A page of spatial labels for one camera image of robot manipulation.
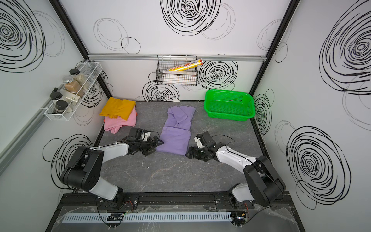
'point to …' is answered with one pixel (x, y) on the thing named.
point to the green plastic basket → (229, 105)
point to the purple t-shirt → (175, 136)
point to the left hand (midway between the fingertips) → (159, 146)
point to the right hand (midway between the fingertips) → (191, 156)
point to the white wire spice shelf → (92, 71)
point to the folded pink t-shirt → (114, 124)
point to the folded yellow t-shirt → (117, 108)
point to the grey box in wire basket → (179, 78)
